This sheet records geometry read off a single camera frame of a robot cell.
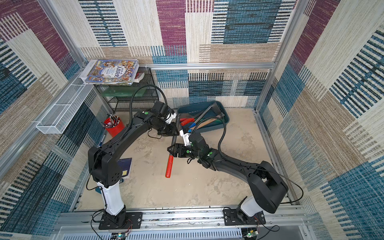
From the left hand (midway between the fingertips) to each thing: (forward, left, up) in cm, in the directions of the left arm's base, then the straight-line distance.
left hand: (179, 133), depth 84 cm
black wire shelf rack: (+39, +47, -12) cm, 63 cm away
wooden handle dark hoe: (-4, -7, +8) cm, 11 cm away
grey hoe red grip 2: (-15, +4, -4) cm, 16 cm away
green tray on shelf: (+27, +35, +9) cm, 45 cm away
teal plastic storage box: (+36, -16, -15) cm, 42 cm away
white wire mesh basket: (-2, +56, +16) cm, 58 cm away
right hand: (-9, +2, -3) cm, 10 cm away
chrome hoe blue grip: (+34, -24, -11) cm, 43 cm away
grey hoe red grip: (+14, -3, -6) cm, 16 cm away
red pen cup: (+9, +40, -2) cm, 41 cm away
